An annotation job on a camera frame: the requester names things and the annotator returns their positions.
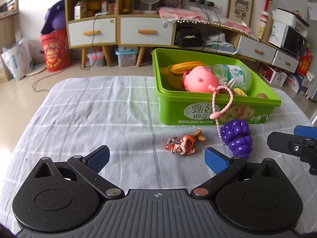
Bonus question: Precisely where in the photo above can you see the red printed bucket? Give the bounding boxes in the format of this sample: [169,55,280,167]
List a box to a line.
[40,29,71,73]

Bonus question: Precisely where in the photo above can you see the purple plush toy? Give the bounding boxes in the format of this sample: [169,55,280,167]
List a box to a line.
[40,0,66,35]

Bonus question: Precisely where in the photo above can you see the pink toy pig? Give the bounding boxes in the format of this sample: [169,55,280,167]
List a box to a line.
[183,66,234,143]

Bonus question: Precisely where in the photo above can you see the green plastic cookie box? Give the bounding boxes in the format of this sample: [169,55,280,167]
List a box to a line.
[152,48,281,125]

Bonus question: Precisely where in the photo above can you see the orange toy pot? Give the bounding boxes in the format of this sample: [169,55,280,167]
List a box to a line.
[159,61,206,91]

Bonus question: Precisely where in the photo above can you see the brown toy ball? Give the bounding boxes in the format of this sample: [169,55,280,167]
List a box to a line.
[256,93,268,99]

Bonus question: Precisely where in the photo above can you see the wooden tv cabinet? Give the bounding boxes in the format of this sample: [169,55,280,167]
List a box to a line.
[65,0,299,73]

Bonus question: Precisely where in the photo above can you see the purple toy grapes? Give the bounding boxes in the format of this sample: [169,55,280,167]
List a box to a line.
[220,119,253,159]

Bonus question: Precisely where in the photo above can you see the framed cartoon girl picture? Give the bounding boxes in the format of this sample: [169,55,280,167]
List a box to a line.
[227,0,255,27]

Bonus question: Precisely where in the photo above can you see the black microwave oven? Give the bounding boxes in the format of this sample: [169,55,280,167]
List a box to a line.
[268,20,307,57]

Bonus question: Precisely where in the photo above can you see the small yellow toy pot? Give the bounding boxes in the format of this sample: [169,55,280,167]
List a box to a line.
[233,88,247,97]

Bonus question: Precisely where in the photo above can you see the small orange figurine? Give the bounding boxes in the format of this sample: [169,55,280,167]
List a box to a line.
[164,129,206,156]

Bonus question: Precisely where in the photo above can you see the white paper bag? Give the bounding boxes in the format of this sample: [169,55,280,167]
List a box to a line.
[1,38,33,81]

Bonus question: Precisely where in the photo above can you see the clear storage bin blue lid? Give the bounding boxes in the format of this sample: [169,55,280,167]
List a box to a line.
[116,46,139,67]

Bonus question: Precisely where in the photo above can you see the grey checked tablecloth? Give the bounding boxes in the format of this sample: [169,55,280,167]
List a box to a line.
[0,75,315,233]

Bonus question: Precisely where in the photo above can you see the clear cotton swab jar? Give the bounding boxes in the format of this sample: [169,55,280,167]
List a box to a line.
[213,64,251,92]

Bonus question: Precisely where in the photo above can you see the pink table runner cloth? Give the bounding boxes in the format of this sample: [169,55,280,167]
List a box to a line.
[158,7,259,41]

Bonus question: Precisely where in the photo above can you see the black case on shelf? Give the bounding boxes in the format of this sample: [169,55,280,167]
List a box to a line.
[175,27,202,48]

